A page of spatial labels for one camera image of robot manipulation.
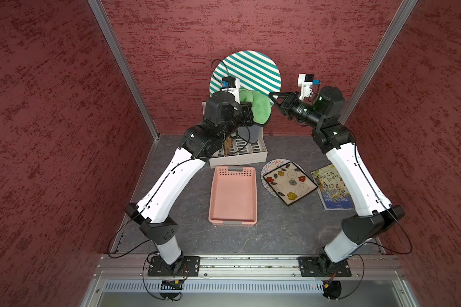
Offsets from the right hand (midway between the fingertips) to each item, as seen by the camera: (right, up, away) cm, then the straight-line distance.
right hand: (265, 99), depth 62 cm
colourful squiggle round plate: (+11, -26, +44) cm, 53 cm away
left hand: (-6, -3, 0) cm, 7 cm away
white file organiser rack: (-7, -19, +44) cm, 48 cm away
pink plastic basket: (-11, -40, +31) cm, 52 cm away
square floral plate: (+18, -34, +35) cm, 52 cm away
